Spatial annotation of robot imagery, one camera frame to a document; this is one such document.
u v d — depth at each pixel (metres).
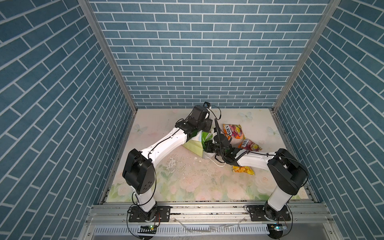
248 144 0.94
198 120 0.63
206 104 0.72
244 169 0.85
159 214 0.72
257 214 0.74
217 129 0.82
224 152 0.69
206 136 0.89
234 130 1.02
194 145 0.85
